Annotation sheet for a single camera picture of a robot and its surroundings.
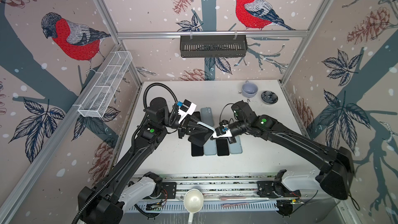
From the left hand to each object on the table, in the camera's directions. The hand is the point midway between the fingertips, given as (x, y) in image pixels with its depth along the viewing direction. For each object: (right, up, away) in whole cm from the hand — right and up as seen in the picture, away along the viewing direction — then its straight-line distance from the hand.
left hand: (205, 131), depth 56 cm
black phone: (-2, -3, 0) cm, 3 cm away
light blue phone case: (+3, -17, +32) cm, 36 cm away
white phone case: (+18, -17, +32) cm, 41 cm away
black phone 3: (+10, -17, +32) cm, 37 cm away
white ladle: (-6, -36, +15) cm, 40 cm away
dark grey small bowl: (+46, +12, +52) cm, 71 cm away
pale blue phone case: (+1, -1, +45) cm, 45 cm away
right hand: (+2, -6, +14) cm, 15 cm away
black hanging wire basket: (+6, +47, +48) cm, 67 cm away
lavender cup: (+33, +17, +57) cm, 68 cm away
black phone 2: (-5, -19, +31) cm, 37 cm away
